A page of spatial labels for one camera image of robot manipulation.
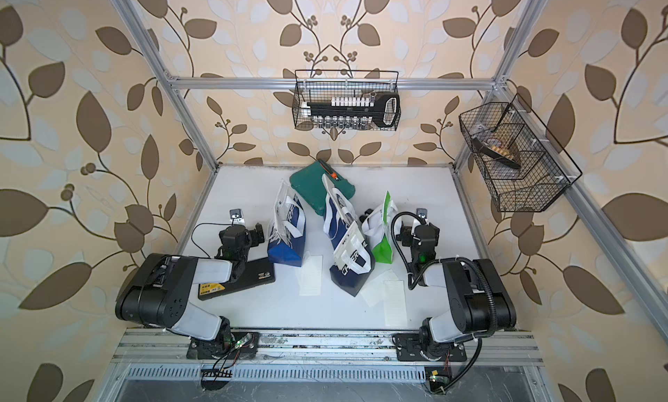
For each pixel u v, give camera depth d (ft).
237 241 2.38
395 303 2.71
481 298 1.48
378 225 2.65
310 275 2.92
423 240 2.31
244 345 2.42
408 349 2.39
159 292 1.53
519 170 2.51
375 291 2.80
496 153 2.46
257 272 2.84
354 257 2.48
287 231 2.49
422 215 2.63
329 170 3.65
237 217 2.69
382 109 2.76
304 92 3.09
